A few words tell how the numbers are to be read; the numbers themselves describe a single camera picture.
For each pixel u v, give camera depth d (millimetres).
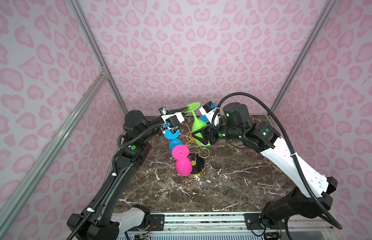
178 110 568
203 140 540
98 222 370
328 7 693
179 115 452
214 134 529
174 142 759
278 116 1148
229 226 723
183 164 704
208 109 512
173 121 445
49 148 562
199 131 558
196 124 575
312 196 355
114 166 435
